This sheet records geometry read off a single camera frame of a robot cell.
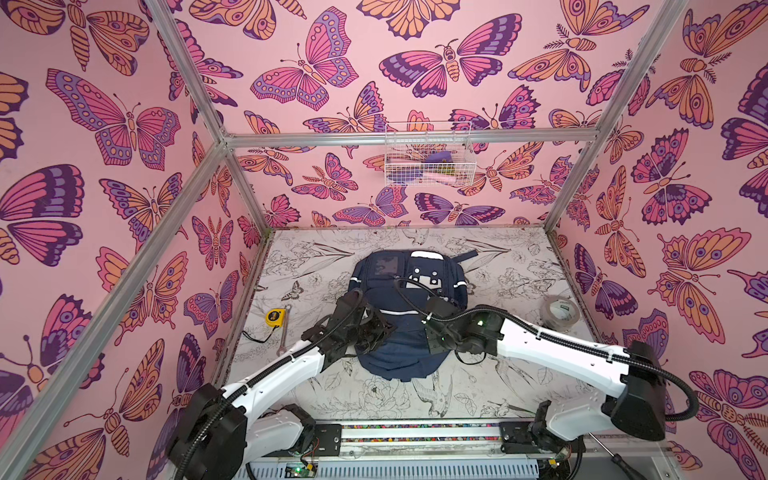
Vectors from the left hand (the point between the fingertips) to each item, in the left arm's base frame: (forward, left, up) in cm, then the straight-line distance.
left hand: (401, 322), depth 79 cm
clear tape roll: (+10, -50, -13) cm, 53 cm away
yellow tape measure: (+8, +39, -13) cm, 42 cm away
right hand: (-3, -8, 0) cm, 8 cm away
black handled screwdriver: (-29, -50, -13) cm, 59 cm away
